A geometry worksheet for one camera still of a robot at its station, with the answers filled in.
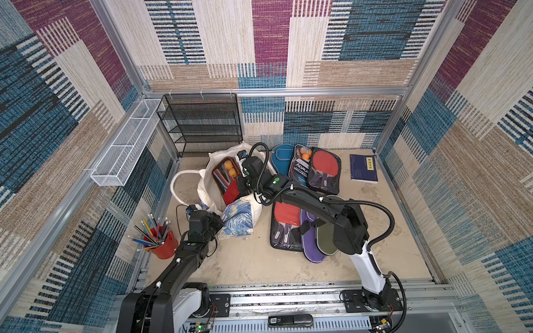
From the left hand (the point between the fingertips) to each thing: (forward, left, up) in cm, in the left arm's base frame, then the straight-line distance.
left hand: (221, 215), depth 88 cm
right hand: (+11, -9, +11) cm, 18 cm away
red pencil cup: (-10, +23, +2) cm, 26 cm away
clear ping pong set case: (+27, -36, -1) cm, 44 cm away
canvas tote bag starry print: (+5, +9, +11) cm, 15 cm away
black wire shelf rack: (+46, +14, +13) cm, 50 cm away
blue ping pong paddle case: (+38, -28, -4) cm, 47 cm away
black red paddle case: (+14, -2, +10) cm, 18 cm away
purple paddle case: (-13, -36, -4) cm, 38 cm away
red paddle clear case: (-4, -27, -5) cm, 28 cm away
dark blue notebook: (+30, -71, -6) cm, 77 cm away
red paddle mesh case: (+26, -49, -3) cm, 56 cm away
